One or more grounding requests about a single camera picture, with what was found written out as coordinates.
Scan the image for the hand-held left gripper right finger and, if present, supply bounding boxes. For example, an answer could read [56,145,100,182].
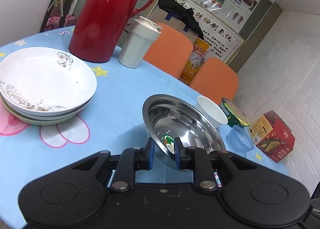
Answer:
[174,137,253,191]

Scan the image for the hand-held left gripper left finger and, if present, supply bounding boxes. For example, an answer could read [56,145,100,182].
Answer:
[71,138,155,192]

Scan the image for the stainless steel bowl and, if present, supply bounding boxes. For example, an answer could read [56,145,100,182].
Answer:
[142,94,226,172]

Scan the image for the blue-rimmed white deep plate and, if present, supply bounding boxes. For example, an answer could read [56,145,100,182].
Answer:
[0,91,95,121]

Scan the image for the light green plate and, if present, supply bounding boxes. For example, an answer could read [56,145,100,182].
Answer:
[2,99,86,126]

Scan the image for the floral white deep plate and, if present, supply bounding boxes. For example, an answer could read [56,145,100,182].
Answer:
[0,47,98,116]

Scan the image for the small white bowl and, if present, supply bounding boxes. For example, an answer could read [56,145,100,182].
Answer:
[196,95,228,129]

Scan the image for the translucent blue plastic bowl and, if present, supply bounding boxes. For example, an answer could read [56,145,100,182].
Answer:
[226,125,255,154]

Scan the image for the green instant noodle bowl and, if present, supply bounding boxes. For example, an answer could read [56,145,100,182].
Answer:
[220,97,251,127]

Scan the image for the orange chair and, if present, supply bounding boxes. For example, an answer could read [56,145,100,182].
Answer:
[189,57,239,103]
[143,22,194,79]

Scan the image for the yellow snack packet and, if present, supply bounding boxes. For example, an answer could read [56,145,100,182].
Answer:
[179,38,210,86]

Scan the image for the red cardboard food box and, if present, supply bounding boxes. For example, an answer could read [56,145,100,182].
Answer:
[249,110,296,163]

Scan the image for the white lidded cup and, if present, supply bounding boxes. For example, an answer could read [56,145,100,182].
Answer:
[118,16,163,69]

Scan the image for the cardboard box with black cloth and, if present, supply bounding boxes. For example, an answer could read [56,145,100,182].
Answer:
[159,0,205,39]

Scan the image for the red thermos jug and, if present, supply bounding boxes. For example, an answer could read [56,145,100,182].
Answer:
[68,0,162,64]

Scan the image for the pink floral seat cushion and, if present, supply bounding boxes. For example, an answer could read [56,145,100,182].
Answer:
[45,14,77,30]

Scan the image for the brown paper bag blue handles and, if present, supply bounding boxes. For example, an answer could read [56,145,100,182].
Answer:
[146,8,199,45]

